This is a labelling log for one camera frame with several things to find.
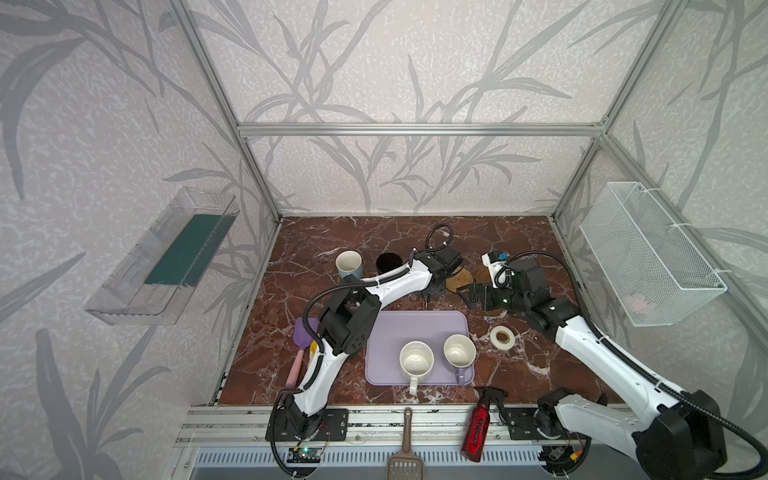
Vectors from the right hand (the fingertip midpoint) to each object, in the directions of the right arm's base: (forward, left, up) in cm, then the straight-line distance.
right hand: (470, 280), depth 81 cm
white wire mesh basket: (-10, -34, +17) cm, 40 cm away
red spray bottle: (-32, +1, -13) cm, 34 cm away
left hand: (+7, +8, -12) cm, 17 cm away
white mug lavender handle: (-14, +2, -16) cm, 22 cm away
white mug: (-17, +15, -15) cm, 27 cm away
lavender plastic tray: (-9, +23, -13) cm, 28 cm away
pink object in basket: (-9, -39, +3) cm, 40 cm away
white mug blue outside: (+12, +36, -9) cm, 39 cm away
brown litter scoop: (-40, +18, -17) cm, 47 cm away
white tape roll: (-11, -8, -17) cm, 21 cm away
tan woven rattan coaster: (+12, -1, -17) cm, 21 cm away
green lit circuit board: (-38, +42, -18) cm, 60 cm away
